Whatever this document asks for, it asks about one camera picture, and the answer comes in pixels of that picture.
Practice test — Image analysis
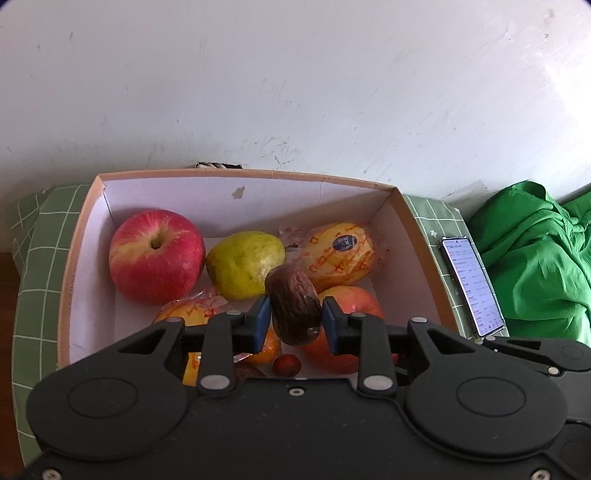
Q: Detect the green checked tablecloth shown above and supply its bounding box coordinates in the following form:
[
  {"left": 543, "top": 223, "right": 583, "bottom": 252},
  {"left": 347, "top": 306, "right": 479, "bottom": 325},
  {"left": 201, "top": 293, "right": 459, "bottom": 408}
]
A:
[{"left": 10, "top": 185, "right": 490, "bottom": 467}]

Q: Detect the smartphone with lit screen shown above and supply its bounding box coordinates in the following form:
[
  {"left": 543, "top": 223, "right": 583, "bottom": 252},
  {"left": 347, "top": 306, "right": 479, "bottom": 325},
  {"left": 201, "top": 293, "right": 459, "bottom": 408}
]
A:
[{"left": 438, "top": 236, "right": 507, "bottom": 337}]

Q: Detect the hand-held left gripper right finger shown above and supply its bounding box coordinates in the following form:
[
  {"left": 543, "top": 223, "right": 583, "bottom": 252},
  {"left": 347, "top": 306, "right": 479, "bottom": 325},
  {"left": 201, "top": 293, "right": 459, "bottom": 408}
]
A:
[{"left": 322, "top": 296, "right": 478, "bottom": 397}]

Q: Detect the red apple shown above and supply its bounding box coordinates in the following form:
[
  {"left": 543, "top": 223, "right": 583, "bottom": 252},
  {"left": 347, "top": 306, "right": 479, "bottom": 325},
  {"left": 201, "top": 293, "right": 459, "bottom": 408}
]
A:
[
  {"left": 108, "top": 209, "right": 206, "bottom": 305},
  {"left": 299, "top": 285, "right": 399, "bottom": 376}
]

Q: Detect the small plastic-wrapped yellow apple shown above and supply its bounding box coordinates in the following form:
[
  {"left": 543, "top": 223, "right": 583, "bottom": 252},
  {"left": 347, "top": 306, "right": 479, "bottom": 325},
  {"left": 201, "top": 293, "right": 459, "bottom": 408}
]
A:
[{"left": 152, "top": 286, "right": 232, "bottom": 386}]

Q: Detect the yellow-green pear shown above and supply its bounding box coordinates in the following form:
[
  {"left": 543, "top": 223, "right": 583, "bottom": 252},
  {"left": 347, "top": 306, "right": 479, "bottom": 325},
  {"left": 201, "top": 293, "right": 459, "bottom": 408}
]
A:
[{"left": 205, "top": 231, "right": 286, "bottom": 301}]

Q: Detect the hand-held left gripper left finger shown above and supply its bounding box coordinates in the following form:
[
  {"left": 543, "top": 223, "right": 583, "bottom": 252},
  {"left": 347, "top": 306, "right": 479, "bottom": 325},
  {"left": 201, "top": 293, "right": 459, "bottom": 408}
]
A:
[{"left": 115, "top": 295, "right": 271, "bottom": 398}]

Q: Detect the small orange mandarin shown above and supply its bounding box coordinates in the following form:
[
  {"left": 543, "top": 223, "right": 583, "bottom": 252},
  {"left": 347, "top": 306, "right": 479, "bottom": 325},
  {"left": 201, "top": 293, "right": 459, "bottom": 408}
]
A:
[{"left": 240, "top": 323, "right": 282, "bottom": 366}]

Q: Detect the green cloth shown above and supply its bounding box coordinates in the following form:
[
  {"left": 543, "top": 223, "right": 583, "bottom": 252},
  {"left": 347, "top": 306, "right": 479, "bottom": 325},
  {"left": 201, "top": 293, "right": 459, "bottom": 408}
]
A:
[{"left": 468, "top": 181, "right": 591, "bottom": 347}]

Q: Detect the brown dried date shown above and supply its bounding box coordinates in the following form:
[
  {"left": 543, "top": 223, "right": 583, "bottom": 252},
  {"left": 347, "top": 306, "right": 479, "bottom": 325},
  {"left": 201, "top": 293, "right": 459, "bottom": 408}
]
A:
[{"left": 264, "top": 265, "right": 321, "bottom": 347}]

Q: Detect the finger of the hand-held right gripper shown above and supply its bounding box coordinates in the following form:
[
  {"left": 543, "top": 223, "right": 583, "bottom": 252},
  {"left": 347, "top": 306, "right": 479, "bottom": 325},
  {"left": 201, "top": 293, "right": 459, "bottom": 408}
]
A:
[{"left": 482, "top": 336, "right": 591, "bottom": 377}]

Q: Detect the brown cardboard box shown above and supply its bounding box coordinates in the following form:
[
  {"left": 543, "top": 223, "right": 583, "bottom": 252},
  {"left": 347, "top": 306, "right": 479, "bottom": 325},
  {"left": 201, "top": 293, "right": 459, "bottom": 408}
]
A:
[{"left": 56, "top": 168, "right": 462, "bottom": 370}]

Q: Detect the small red jujube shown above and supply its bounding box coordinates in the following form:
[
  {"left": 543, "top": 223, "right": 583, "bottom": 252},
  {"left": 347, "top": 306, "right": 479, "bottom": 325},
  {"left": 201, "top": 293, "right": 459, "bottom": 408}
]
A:
[{"left": 272, "top": 353, "right": 302, "bottom": 377}]

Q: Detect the large plastic-wrapped yellow apple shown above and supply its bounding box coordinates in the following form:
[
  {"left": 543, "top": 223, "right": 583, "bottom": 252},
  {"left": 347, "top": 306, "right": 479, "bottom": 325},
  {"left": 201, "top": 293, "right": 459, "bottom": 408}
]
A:
[{"left": 281, "top": 222, "right": 384, "bottom": 289}]

